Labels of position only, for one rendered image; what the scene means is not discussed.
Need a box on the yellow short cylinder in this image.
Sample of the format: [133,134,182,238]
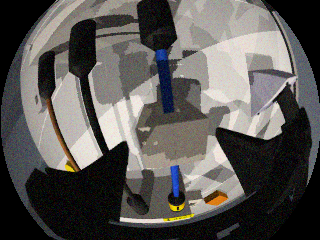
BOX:
[65,161,76,172]

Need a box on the orange rectangular block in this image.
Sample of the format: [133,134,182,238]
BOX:
[204,191,228,205]

